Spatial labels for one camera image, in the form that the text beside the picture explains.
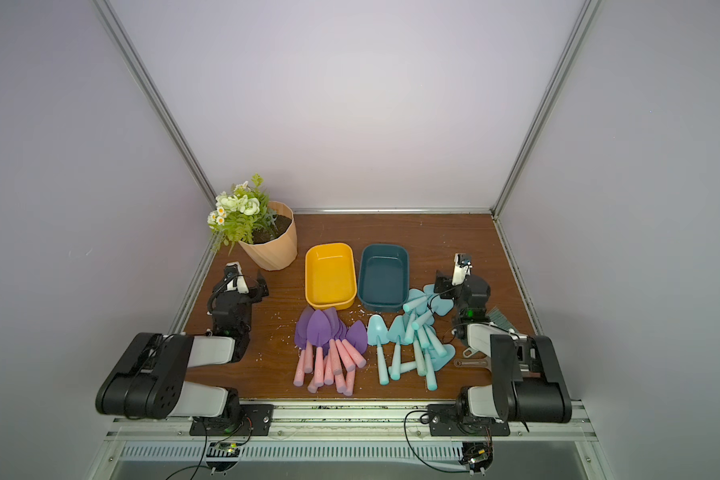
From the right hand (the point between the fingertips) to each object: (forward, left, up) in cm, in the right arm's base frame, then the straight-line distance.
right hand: (457, 262), depth 89 cm
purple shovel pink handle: (-20, +41, -8) cm, 46 cm away
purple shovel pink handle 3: (-21, +31, -11) cm, 39 cm away
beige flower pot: (+2, +57, +3) cm, 57 cm away
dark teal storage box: (+1, +23, -11) cm, 25 cm away
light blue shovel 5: (-19, +14, -8) cm, 25 cm away
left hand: (-5, +64, +1) cm, 65 cm away
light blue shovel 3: (-9, +12, -10) cm, 18 cm away
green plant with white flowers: (+3, +62, +17) cm, 64 cm away
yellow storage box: (+1, +41, -11) cm, 42 cm away
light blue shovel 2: (-18, +19, -13) cm, 29 cm away
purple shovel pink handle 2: (-29, +44, -7) cm, 53 cm away
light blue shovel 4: (-8, +5, -13) cm, 16 cm away
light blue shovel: (-19, +24, -12) cm, 33 cm away
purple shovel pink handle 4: (-33, +34, -7) cm, 48 cm away
